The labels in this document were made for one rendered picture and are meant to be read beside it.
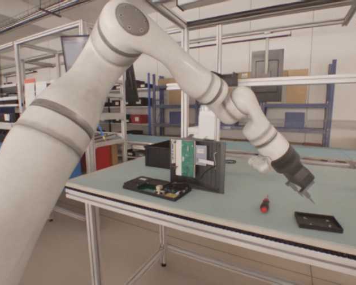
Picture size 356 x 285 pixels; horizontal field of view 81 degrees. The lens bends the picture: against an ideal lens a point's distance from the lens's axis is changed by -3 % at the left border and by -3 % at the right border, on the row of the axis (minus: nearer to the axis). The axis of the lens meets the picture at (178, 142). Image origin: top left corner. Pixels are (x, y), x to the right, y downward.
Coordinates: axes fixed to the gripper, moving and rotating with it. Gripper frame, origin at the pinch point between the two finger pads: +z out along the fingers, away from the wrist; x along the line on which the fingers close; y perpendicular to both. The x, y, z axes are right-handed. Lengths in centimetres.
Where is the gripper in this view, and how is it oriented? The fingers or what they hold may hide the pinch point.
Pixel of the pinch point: (308, 199)
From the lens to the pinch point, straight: 73.3
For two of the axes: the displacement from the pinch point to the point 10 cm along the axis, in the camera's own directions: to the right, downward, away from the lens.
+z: 7.0, 6.9, 1.7
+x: -1.0, -1.5, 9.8
